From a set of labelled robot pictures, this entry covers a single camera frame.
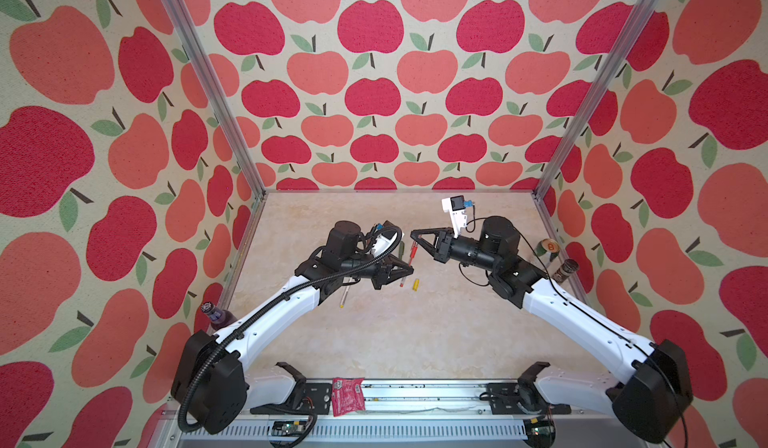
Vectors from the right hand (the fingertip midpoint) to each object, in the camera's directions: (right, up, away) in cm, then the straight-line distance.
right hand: (419, 234), depth 69 cm
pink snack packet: (-18, -41, +5) cm, 45 cm away
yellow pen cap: (+2, -18, +26) cm, 32 cm away
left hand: (-1, -9, +2) cm, 9 cm away
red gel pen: (-3, -11, +2) cm, 12 cm away
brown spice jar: (+47, -11, +19) cm, 52 cm away
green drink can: (+42, -5, +22) cm, 48 cm away
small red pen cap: (-1, -4, 0) cm, 4 cm away
